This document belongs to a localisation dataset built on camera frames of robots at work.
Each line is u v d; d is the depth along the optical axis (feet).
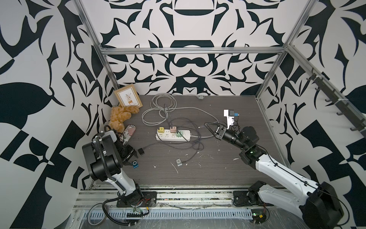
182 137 2.72
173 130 3.04
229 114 2.11
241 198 2.44
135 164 2.79
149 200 2.40
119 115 3.19
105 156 1.60
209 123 2.22
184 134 3.14
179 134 2.73
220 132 2.02
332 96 1.95
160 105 3.69
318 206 1.30
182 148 3.02
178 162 2.80
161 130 3.05
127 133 3.15
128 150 2.65
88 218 2.25
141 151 2.94
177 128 3.14
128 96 3.46
